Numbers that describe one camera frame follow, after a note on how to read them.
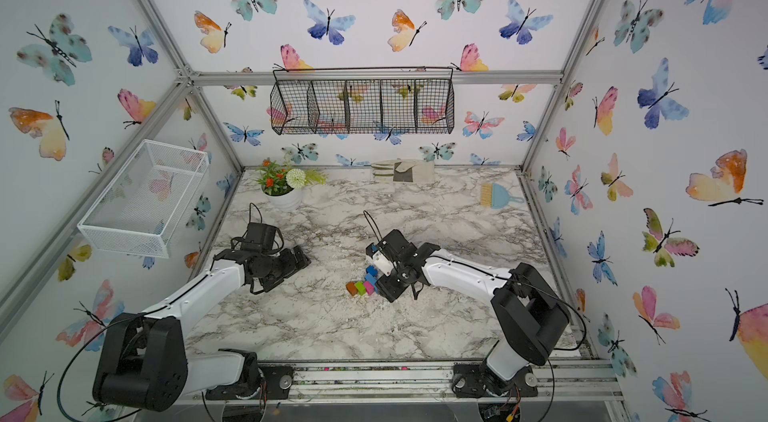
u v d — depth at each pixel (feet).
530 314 1.44
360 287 2.85
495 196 3.64
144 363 1.34
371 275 2.98
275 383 2.39
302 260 2.63
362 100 3.21
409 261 2.12
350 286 2.89
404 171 3.94
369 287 2.85
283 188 3.34
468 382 2.42
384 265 2.52
